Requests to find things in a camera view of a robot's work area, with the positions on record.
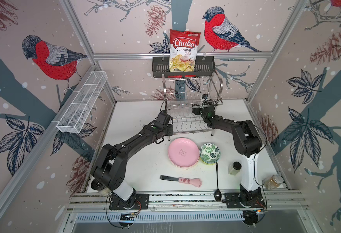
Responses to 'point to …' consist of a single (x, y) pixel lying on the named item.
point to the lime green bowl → (210, 164)
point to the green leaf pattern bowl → (210, 153)
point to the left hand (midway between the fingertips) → (170, 129)
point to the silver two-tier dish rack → (180, 94)
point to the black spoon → (217, 195)
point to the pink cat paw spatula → (196, 182)
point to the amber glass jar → (273, 182)
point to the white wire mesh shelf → (71, 122)
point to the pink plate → (183, 153)
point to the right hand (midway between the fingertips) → (195, 108)
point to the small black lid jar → (234, 168)
